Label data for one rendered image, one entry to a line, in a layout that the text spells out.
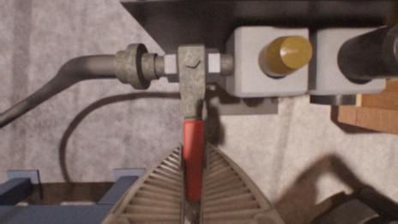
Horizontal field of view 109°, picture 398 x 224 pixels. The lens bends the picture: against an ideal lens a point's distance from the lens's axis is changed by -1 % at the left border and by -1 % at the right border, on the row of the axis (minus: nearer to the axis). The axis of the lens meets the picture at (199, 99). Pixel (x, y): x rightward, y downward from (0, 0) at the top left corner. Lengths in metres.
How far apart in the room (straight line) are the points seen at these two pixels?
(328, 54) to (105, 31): 0.72
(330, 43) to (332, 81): 0.04
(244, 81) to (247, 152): 0.57
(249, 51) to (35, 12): 0.89
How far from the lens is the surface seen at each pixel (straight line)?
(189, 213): 0.84
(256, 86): 0.17
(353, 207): 0.94
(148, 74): 0.19
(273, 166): 0.79
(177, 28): 0.19
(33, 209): 0.78
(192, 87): 0.15
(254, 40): 0.18
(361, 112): 0.76
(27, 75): 0.95
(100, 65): 0.20
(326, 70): 0.22
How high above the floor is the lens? 0.62
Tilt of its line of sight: 85 degrees down
